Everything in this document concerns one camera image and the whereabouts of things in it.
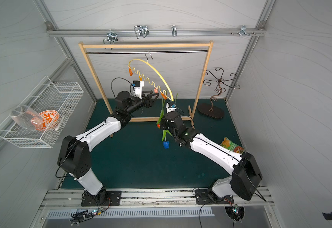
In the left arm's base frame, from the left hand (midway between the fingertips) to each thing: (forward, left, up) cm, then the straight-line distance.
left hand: (156, 93), depth 77 cm
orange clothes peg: (-4, -4, +1) cm, 6 cm away
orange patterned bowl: (-18, +49, -1) cm, 53 cm away
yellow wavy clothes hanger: (+3, +1, +1) cm, 4 cm away
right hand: (-9, -4, -9) cm, 13 cm away
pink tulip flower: (-3, -11, 0) cm, 11 cm away
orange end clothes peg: (+20, +19, 0) cm, 28 cm away
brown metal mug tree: (+16, -37, -32) cm, 52 cm away
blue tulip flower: (-22, -6, -17) cm, 28 cm away
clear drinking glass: (-27, +17, 0) cm, 32 cm away
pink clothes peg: (+2, +1, 0) cm, 2 cm away
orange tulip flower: (-3, 0, -23) cm, 23 cm away
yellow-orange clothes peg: (+12, +11, +1) cm, 16 cm away
